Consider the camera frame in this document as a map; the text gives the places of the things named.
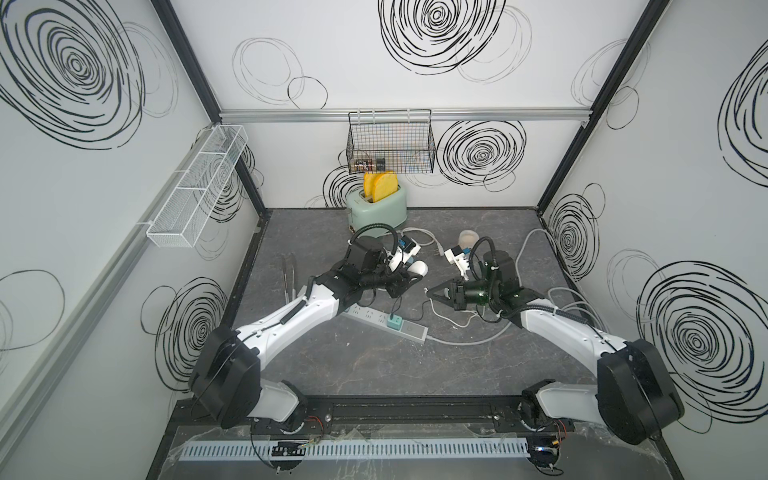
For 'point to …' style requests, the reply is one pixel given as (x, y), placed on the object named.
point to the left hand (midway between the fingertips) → (414, 271)
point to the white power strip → (379, 320)
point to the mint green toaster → (390, 210)
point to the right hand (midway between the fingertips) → (432, 294)
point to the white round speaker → (418, 267)
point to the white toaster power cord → (439, 245)
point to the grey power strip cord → (591, 306)
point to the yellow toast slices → (380, 185)
